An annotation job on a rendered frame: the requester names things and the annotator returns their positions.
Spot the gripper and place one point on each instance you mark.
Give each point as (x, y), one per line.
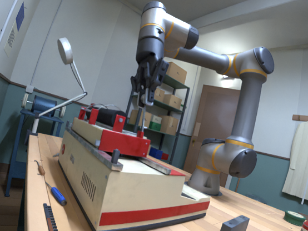
(149, 46)

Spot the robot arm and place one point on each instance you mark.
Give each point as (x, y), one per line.
(245, 113)

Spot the thin metal lever red tip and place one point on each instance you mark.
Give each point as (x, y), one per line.
(142, 120)

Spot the black platen roller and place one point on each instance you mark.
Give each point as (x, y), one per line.
(106, 115)

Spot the red and cream typewriter carriage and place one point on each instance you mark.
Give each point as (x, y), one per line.
(120, 141)

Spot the cream and red toy typewriter body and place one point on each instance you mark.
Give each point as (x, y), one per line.
(134, 192)

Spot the small cardboard box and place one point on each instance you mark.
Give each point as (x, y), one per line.
(159, 95)

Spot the large cardboard box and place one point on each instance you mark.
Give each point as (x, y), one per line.
(176, 72)

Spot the white and green box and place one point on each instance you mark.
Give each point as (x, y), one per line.
(155, 122)

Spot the dark green metal shelf unit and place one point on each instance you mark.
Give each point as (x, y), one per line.
(179, 125)

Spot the blue storage bin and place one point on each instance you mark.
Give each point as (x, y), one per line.
(155, 153)

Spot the red storage bin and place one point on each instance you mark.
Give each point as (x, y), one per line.
(164, 156)

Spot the brown wooden door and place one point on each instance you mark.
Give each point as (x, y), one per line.
(216, 120)

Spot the white desk lamp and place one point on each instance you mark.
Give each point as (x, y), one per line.
(65, 50)

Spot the blue bench grinder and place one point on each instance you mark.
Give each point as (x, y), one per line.
(43, 103)

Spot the blue metal side table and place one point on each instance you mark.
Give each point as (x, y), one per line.
(16, 153)

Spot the black toothed strip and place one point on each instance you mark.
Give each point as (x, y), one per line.
(50, 218)

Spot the grey rectangular block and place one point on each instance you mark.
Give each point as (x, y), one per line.
(235, 224)

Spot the cream hanging coat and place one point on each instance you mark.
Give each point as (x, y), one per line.
(297, 163)

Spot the green round tin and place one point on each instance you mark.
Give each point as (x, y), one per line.
(294, 218)

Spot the red round tin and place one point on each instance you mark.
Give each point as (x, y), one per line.
(305, 226)

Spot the grey stop post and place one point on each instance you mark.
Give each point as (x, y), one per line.
(115, 156)

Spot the grey metal carriage rail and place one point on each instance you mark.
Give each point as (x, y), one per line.
(96, 151)

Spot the grey wall socket box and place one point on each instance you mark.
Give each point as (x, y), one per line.
(29, 89)

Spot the white and blue wall poster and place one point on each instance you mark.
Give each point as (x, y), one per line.
(15, 28)

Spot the wooden coat rail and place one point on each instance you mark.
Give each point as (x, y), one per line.
(300, 117)

